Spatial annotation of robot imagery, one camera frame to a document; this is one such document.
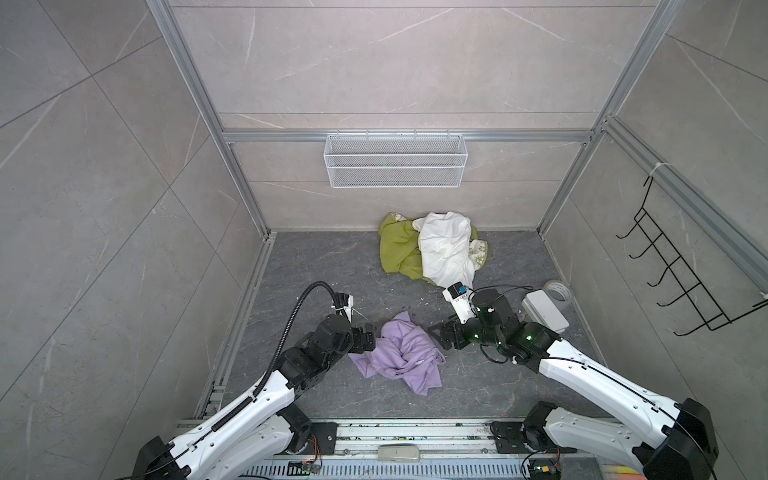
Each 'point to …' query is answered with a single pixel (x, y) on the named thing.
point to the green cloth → (401, 248)
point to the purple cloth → (403, 350)
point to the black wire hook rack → (679, 269)
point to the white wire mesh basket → (396, 160)
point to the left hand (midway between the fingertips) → (363, 318)
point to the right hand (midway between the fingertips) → (439, 321)
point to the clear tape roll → (559, 292)
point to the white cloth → (444, 241)
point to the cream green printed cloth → (478, 250)
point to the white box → (540, 309)
